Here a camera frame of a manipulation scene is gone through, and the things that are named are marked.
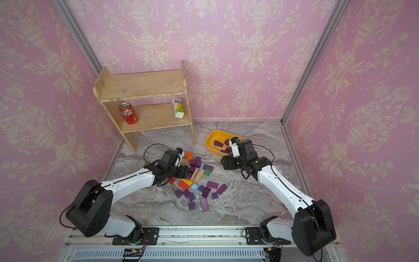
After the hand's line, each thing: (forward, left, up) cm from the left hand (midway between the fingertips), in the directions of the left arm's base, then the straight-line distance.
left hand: (185, 170), depth 90 cm
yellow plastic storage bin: (+27, -21, -3) cm, 35 cm away
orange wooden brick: (+11, -1, -2) cm, 11 cm away
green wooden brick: (+1, -12, -5) cm, 13 cm away
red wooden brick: (-4, +7, -5) cm, 9 cm away
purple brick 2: (+16, -25, -3) cm, 30 cm away
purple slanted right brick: (-9, -20, -4) cm, 23 cm away
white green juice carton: (+27, +5, +21) cm, 35 cm away
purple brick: (+22, -18, -4) cm, 28 cm away
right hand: (+1, -24, +10) cm, 26 cm away
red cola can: (+19, +29, +24) cm, 42 cm away
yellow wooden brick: (-5, -2, -4) cm, 7 cm away
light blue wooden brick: (-8, -6, -4) cm, 11 cm away
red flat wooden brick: (-7, +1, -4) cm, 8 cm away
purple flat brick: (+5, -13, -5) cm, 14 cm away
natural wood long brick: (-1, -8, -4) cm, 9 cm away
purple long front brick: (-17, -11, -5) cm, 21 cm away
